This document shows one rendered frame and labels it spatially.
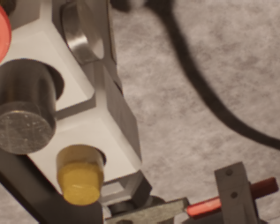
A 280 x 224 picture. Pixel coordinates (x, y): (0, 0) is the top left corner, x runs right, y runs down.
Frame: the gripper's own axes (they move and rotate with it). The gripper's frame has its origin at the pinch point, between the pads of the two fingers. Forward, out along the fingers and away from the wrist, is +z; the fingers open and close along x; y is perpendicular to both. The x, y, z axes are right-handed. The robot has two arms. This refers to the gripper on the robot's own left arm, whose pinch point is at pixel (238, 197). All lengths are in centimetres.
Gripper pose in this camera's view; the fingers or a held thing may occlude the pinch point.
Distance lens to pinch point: 53.9
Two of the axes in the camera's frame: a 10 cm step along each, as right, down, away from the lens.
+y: -9.3, 3.2, 2.0
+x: 3.6, 6.1, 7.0
